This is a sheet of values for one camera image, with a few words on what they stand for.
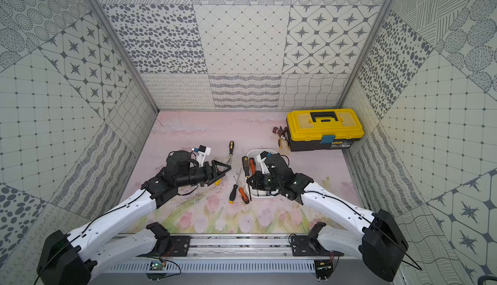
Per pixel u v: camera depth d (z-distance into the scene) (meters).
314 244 0.64
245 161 0.81
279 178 0.59
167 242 0.67
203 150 0.73
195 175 0.65
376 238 0.39
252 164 0.93
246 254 0.75
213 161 0.68
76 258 0.38
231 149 1.02
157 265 0.71
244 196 0.85
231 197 0.85
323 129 0.92
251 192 0.75
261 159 0.74
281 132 1.08
